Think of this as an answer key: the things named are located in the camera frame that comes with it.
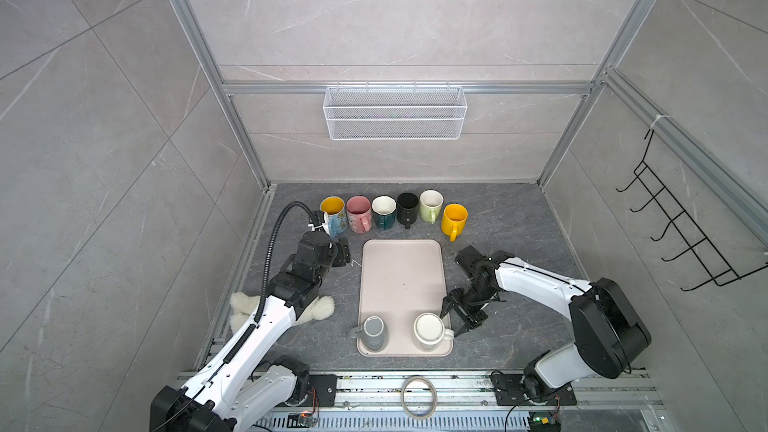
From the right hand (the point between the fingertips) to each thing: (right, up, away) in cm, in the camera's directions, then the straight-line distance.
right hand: (442, 317), depth 80 cm
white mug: (-4, -2, -3) cm, 6 cm away
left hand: (-29, +24, -1) cm, 38 cm away
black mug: (-8, +30, +21) cm, 38 cm away
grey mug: (-19, -1, -7) cm, 20 cm away
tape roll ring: (-11, -17, -6) cm, 21 cm away
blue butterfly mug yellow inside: (-32, +27, +18) cm, 46 cm away
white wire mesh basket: (-13, +63, +20) cm, 67 cm away
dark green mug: (-16, +30, +21) cm, 40 cm away
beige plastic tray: (-11, +8, +12) cm, 18 cm away
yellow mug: (+7, +26, +18) cm, 33 cm away
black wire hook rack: (+52, +23, -18) cm, 59 cm away
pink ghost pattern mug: (-25, +28, +17) cm, 41 cm away
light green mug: (0, +31, +21) cm, 38 cm away
